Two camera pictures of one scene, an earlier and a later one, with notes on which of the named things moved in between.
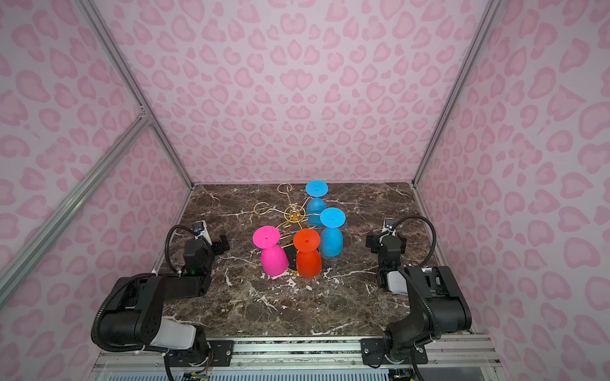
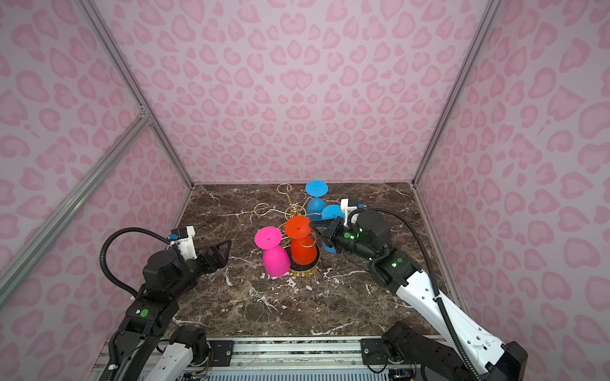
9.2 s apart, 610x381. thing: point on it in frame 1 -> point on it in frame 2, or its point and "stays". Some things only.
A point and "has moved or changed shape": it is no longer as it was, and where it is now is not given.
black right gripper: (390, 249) -> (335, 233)
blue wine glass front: (332, 240) stays
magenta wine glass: (273, 258) stays
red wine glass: (309, 257) has moved or changed shape
